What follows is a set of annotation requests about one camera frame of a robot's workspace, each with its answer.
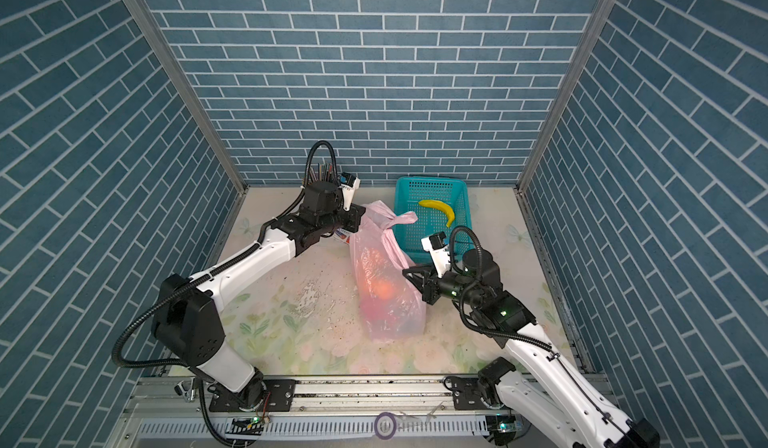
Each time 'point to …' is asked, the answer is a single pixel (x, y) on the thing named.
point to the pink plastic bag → (391, 306)
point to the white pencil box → (344, 235)
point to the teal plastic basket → (408, 191)
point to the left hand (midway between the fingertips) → (365, 208)
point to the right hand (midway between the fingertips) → (402, 269)
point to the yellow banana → (442, 206)
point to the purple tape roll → (378, 434)
